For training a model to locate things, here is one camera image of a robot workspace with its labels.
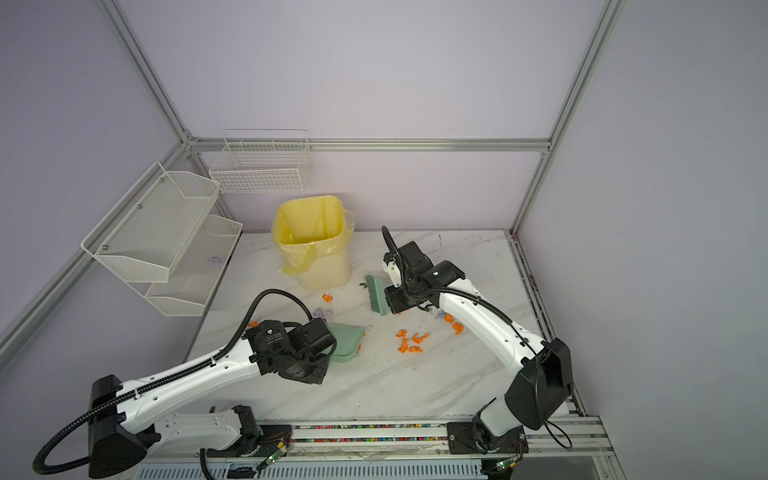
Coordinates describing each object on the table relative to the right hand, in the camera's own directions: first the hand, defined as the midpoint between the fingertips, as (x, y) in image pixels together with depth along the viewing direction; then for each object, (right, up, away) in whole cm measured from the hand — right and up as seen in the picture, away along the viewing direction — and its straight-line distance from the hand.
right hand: (388, 299), depth 78 cm
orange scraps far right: (+22, -11, +15) cm, 29 cm away
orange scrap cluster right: (+9, -14, +13) cm, 21 cm away
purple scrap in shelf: (-55, +11, +15) cm, 58 cm away
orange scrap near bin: (-21, -3, +22) cm, 31 cm away
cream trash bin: (-18, +7, +15) cm, 24 cm away
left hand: (-18, -18, -6) cm, 26 cm away
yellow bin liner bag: (-29, +21, +26) cm, 44 cm away
